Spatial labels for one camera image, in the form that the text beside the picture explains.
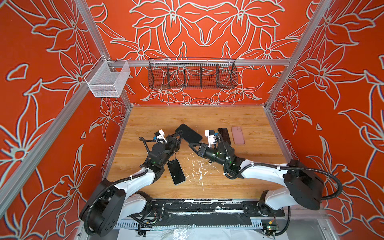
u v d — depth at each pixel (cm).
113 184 45
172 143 71
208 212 73
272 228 68
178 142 71
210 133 71
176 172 87
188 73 101
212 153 67
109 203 41
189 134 76
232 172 60
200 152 67
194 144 72
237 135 102
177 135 76
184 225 70
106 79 93
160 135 74
